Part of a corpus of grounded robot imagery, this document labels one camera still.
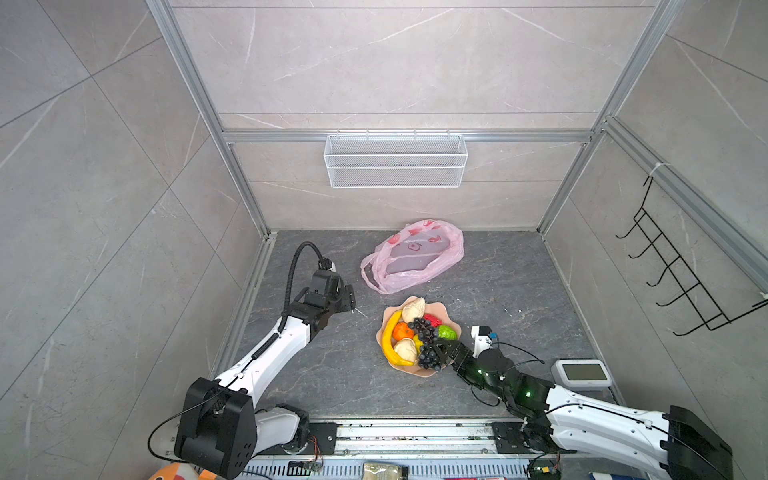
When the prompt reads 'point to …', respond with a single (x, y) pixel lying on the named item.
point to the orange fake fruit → (401, 330)
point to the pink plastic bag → (408, 253)
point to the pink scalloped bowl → (430, 308)
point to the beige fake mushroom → (406, 349)
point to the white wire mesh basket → (395, 161)
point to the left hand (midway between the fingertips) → (342, 286)
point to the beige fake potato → (413, 308)
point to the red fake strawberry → (435, 322)
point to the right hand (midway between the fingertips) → (438, 350)
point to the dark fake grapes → (427, 334)
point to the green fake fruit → (447, 333)
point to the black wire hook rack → (684, 276)
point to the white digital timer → (581, 374)
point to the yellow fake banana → (387, 340)
